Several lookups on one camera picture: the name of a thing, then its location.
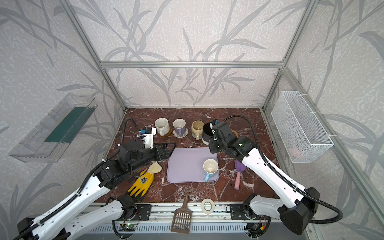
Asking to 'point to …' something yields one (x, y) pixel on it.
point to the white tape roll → (213, 206)
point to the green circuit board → (127, 227)
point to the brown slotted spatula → (182, 220)
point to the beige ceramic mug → (197, 129)
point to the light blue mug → (210, 166)
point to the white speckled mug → (162, 126)
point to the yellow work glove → (145, 179)
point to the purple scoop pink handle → (240, 167)
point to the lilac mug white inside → (179, 125)
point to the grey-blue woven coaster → (200, 137)
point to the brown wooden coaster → (166, 135)
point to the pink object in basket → (294, 151)
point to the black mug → (207, 133)
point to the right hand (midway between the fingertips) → (212, 137)
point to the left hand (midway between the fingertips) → (173, 141)
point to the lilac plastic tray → (186, 165)
